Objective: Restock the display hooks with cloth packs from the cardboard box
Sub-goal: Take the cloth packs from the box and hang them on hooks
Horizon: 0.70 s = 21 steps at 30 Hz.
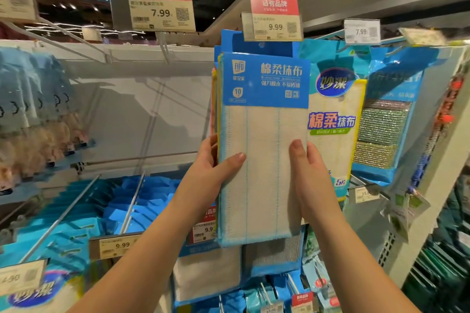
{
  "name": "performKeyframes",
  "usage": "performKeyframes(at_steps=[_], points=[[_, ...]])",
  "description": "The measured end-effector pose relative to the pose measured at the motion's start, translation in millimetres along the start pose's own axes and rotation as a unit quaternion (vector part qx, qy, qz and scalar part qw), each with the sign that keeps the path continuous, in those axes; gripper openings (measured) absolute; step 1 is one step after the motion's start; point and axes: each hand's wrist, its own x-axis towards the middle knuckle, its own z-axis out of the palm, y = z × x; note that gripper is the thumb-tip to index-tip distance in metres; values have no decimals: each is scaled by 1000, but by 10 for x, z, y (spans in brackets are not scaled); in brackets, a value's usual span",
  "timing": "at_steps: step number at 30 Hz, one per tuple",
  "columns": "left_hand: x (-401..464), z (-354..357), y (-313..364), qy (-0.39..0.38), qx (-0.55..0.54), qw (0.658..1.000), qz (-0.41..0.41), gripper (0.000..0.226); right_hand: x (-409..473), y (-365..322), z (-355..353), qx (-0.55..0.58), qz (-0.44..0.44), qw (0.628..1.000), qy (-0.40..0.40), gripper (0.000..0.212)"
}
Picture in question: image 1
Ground person's right hand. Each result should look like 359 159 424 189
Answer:
288 139 342 225

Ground person's left hand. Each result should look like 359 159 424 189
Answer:
176 135 247 229

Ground blue steel-cloth packets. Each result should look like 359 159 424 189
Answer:
242 232 306 278

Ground blue header cloth pack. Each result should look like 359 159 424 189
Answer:
216 51 311 246
211 29 302 149

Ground hung scouring pad packet bunch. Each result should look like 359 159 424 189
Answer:
351 46 440 187

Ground cotton-soft cloth packet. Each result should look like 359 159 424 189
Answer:
300 38 368 200

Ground blue antibacterial cloth packets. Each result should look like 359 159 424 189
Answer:
0 180 111 266

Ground person's right forearm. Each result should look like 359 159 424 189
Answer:
308 217 420 313

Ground yellowish price tag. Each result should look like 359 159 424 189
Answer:
90 232 144 260
354 186 381 203
0 259 47 297

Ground clear packets with green print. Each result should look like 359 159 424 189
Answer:
303 228 320 259

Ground metal peg hook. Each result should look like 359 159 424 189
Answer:
18 173 100 262
121 173 145 235
0 19 111 64
156 30 173 64

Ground clear hanging label pouch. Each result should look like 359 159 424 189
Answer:
385 188 430 240

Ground striped sponge packets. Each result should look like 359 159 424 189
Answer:
213 254 342 313

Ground dark green goods pile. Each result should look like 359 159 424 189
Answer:
400 199 470 313

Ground hanging red clip strip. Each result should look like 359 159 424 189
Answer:
433 74 465 130

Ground clear grey price tag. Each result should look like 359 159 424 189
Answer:
399 26 449 47

